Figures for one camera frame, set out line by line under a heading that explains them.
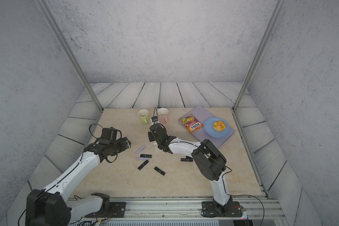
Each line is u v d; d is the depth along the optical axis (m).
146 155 0.92
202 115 1.16
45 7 0.71
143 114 1.07
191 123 1.08
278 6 0.71
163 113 1.06
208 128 1.07
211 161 0.50
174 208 0.75
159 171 0.85
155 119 0.79
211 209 0.73
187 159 0.91
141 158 0.91
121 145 0.75
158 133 0.70
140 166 0.87
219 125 1.05
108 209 0.68
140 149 0.96
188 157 0.91
